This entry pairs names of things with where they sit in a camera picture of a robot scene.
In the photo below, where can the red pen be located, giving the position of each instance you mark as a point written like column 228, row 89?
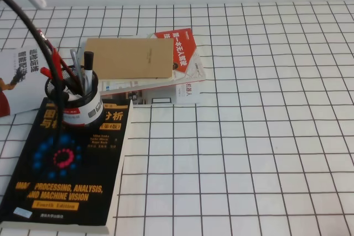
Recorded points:
column 46, row 72

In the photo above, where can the black capped marker upright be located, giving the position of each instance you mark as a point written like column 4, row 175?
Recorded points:
column 88, row 70

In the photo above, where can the white marker with red band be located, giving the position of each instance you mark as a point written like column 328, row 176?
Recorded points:
column 69, row 96

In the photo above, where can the black mesh pen holder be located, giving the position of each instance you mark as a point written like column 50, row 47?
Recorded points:
column 84, row 112

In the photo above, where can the grey pen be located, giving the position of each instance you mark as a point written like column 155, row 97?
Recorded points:
column 77, row 68

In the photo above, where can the brown kraft notebook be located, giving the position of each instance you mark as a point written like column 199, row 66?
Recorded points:
column 128, row 58

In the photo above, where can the white magazine with robot picture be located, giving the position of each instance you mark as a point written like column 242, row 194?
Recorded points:
column 22, row 84

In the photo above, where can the red pencil with eraser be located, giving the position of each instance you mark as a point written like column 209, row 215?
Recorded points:
column 59, row 64

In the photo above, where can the white book under stack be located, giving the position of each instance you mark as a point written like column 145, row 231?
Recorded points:
column 151, row 90

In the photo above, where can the black image processing textbook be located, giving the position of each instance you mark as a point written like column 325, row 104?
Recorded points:
column 72, row 186

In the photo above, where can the red and white book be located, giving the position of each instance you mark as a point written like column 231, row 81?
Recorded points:
column 187, row 65

